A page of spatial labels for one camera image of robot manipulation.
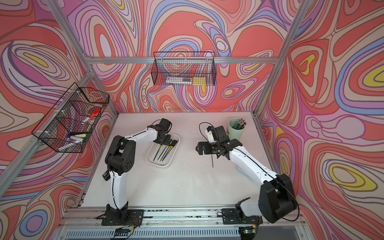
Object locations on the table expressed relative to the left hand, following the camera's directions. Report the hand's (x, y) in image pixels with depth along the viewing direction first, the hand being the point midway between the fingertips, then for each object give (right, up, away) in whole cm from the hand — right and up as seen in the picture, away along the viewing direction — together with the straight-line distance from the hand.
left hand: (166, 140), depth 103 cm
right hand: (+26, -4, -19) cm, 32 cm away
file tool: (+31, -12, -9) cm, 35 cm away
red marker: (-34, +16, -26) cm, 46 cm away
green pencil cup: (+45, +6, -11) cm, 46 cm away
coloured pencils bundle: (+48, +11, -12) cm, 51 cm away
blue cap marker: (-36, +4, -33) cm, 49 cm away
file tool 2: (+6, -2, -3) cm, 7 cm away
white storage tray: (-2, -9, -7) cm, 11 cm away
